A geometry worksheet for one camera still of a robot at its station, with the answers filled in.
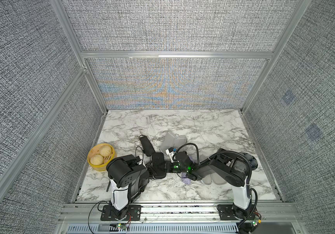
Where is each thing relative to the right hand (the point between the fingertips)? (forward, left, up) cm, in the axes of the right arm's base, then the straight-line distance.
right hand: (157, 165), depth 86 cm
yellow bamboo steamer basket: (+10, +39, 0) cm, 41 cm away
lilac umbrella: (-8, -16, +2) cm, 18 cm away
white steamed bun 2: (+9, +32, +3) cm, 33 cm away
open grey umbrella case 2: (-12, -24, +18) cm, 32 cm away
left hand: (+3, -1, -1) cm, 3 cm away
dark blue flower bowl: (+3, -58, 0) cm, 58 cm away
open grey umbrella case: (+19, -8, -3) cm, 21 cm away
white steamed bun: (+2, +34, +5) cm, 35 cm away
